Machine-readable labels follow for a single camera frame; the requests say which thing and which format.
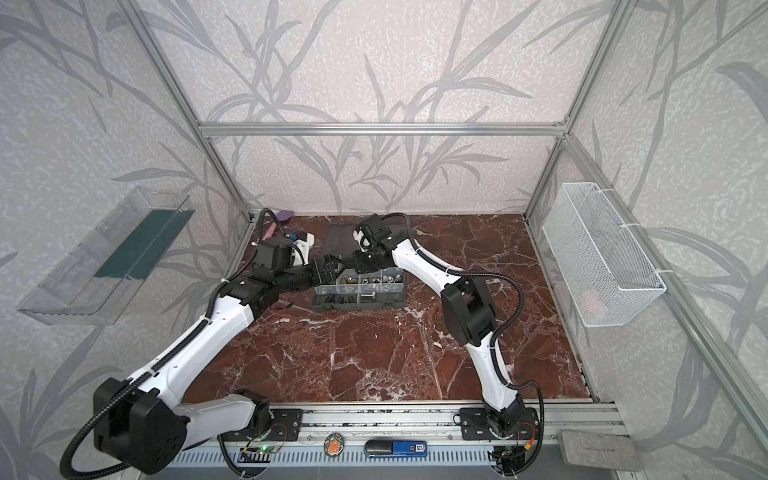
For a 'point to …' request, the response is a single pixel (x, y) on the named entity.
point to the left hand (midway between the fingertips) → (340, 260)
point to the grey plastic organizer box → (377, 289)
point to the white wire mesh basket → (605, 272)
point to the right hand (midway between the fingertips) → (357, 257)
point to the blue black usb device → (378, 448)
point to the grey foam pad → (599, 451)
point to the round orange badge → (334, 444)
